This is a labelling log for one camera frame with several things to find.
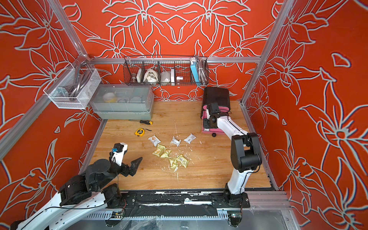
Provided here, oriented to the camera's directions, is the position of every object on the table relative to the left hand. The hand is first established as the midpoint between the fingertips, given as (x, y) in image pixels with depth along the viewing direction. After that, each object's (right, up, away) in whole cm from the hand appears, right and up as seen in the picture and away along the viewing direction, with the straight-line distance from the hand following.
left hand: (134, 153), depth 68 cm
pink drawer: (+43, +8, +27) cm, 51 cm away
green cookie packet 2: (+13, -6, +20) cm, 24 cm away
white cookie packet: (+4, +2, +27) cm, 27 cm away
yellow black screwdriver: (-6, +14, +38) cm, 40 cm away
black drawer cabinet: (+55, +35, +50) cm, 82 cm away
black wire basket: (+12, +49, +28) cm, 58 cm away
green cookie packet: (+9, -4, +22) cm, 24 cm away
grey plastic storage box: (-19, +29, +32) cm, 47 cm away
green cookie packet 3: (+18, -11, +16) cm, 26 cm away
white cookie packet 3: (+18, +1, +25) cm, 31 cm away
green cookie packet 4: (+24, -9, +17) cm, 31 cm away
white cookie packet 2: (+29, +3, +28) cm, 41 cm away
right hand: (+39, +14, +27) cm, 49 cm away
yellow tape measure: (-7, +7, +30) cm, 32 cm away
